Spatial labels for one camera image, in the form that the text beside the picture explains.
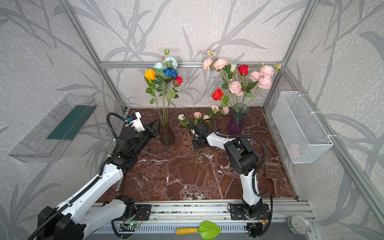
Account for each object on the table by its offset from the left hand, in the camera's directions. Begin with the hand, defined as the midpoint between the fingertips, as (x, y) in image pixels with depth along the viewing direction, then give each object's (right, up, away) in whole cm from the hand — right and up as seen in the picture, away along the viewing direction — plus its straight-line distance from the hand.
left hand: (161, 116), depth 73 cm
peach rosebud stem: (+24, 0, +37) cm, 44 cm away
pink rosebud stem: (+17, +1, +39) cm, 42 cm away
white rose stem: (+6, -3, +37) cm, 38 cm away
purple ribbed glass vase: (+43, -5, +25) cm, 50 cm away
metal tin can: (+63, -49, -7) cm, 80 cm away
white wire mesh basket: (+62, -10, -11) cm, 63 cm away
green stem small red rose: (+4, +12, +5) cm, 13 cm away
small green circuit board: (-13, -52, -2) cm, 54 cm away
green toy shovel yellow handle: (+23, -52, -5) cm, 58 cm away
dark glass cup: (-2, -12, +20) cm, 24 cm away
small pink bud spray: (+30, +6, +43) cm, 52 cm away
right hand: (+17, -15, +28) cm, 36 cm away
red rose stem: (+29, +13, +12) cm, 34 cm away
